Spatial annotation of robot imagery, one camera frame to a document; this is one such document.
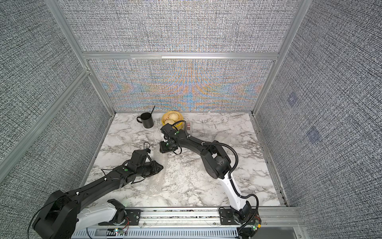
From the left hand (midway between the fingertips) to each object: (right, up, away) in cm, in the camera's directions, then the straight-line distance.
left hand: (165, 167), depth 84 cm
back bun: (+2, +31, +26) cm, 40 cm away
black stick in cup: (-16, +37, +38) cm, 55 cm away
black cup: (-17, +28, +23) cm, 40 cm away
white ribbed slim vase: (-4, -7, -4) cm, 9 cm away
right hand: (-3, +11, +10) cm, 15 cm away
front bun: (0, +27, +23) cm, 35 cm away
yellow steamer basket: (+8, +24, +6) cm, 25 cm away
